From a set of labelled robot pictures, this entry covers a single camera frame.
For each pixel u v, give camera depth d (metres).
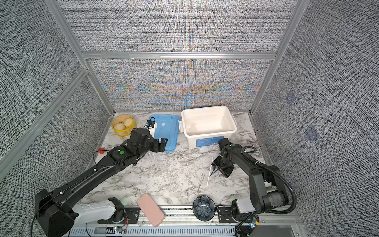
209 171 0.88
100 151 0.96
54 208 0.39
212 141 0.94
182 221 0.73
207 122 1.08
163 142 0.70
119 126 1.03
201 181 0.84
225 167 0.75
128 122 1.04
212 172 0.88
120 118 1.10
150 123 0.65
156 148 0.68
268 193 0.43
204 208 0.75
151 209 0.75
